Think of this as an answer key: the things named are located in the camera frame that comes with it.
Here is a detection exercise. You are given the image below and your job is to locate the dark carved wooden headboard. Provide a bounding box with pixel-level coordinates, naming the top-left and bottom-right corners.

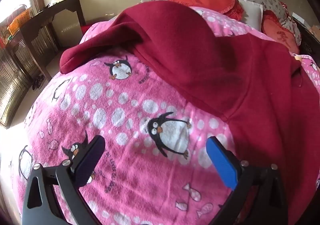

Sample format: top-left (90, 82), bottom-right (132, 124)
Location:
top-left (291, 13), bottom-right (320, 65)

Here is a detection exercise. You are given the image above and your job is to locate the small red heart cushion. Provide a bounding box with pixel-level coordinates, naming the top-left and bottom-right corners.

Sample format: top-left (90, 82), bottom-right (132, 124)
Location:
top-left (261, 10), bottom-right (300, 54)

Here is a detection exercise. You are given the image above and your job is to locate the maroon sweater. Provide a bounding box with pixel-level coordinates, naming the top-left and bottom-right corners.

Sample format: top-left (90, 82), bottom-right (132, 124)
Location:
top-left (60, 0), bottom-right (320, 225)

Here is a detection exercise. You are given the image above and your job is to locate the white pillow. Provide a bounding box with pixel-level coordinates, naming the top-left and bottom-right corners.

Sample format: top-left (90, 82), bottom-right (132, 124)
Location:
top-left (234, 0), bottom-right (264, 31)

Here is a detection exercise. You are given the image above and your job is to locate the pair of dark shoes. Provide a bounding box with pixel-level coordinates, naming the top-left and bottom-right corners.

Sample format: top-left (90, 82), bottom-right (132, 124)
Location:
top-left (31, 75), bottom-right (45, 91)

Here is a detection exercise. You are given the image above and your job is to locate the dark wooden table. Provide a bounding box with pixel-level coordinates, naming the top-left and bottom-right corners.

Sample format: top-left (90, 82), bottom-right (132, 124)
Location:
top-left (20, 0), bottom-right (87, 81)

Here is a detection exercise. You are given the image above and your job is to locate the red box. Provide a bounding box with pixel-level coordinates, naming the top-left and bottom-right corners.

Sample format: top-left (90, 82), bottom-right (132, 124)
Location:
top-left (80, 24), bottom-right (94, 38)

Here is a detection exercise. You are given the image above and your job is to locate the orange plastic crate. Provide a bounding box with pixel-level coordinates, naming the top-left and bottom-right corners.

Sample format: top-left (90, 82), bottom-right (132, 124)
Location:
top-left (7, 10), bottom-right (32, 35)

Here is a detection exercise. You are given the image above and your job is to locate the pink penguin print blanket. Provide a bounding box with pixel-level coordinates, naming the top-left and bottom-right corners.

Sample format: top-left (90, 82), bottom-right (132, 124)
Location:
top-left (10, 6), bottom-right (320, 225)

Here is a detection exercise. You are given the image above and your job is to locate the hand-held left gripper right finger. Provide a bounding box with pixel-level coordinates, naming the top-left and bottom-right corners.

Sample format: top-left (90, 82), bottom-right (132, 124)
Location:
top-left (206, 136), bottom-right (287, 225)

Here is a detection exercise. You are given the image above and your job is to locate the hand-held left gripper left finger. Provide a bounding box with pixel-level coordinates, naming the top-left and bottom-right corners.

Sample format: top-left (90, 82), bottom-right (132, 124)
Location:
top-left (22, 135), bottom-right (106, 225)

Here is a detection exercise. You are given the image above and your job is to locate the wooden lattice cabinet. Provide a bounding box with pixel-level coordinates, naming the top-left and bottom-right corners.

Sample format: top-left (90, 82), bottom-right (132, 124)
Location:
top-left (0, 25), bottom-right (59, 129)

